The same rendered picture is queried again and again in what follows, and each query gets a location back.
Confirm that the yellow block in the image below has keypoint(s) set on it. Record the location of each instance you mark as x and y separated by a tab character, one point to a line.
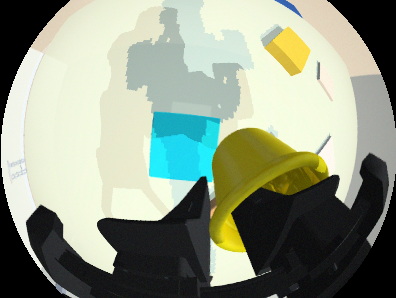
290	51

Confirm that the yellow cup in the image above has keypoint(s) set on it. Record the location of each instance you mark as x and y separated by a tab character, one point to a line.
249	159

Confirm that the brown wooden beam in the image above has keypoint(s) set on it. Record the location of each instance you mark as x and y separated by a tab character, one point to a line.
213	204

